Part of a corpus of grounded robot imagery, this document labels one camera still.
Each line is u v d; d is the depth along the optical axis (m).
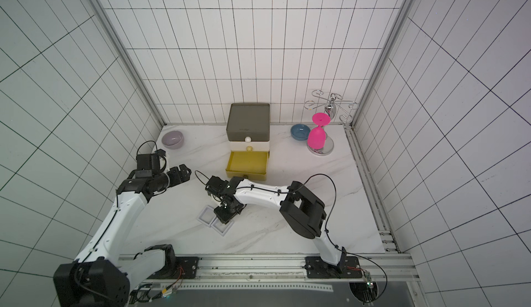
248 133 0.91
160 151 0.74
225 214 0.72
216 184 0.67
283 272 0.73
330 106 0.88
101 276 0.37
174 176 0.72
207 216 0.85
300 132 1.14
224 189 0.62
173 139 1.09
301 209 0.49
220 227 0.82
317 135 0.89
